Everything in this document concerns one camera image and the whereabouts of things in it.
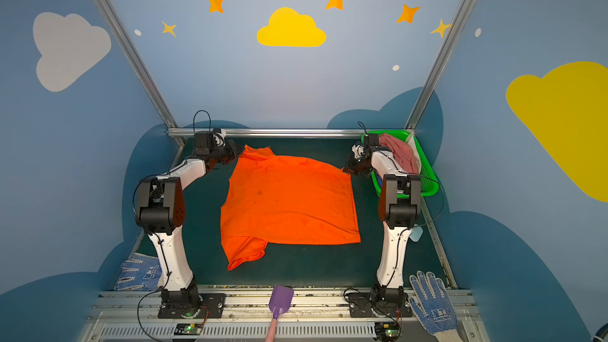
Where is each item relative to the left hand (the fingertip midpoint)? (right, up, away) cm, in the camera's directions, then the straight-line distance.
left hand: (246, 146), depth 100 cm
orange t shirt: (+14, -23, 0) cm, 26 cm away
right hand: (+44, -9, +3) cm, 44 cm away
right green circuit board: (+51, -59, -28) cm, 83 cm away
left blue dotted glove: (-32, -45, -20) cm, 58 cm away
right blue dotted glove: (+67, -54, -25) cm, 89 cm away
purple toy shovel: (+17, -52, -26) cm, 60 cm away
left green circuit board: (-11, -58, -29) cm, 66 cm away
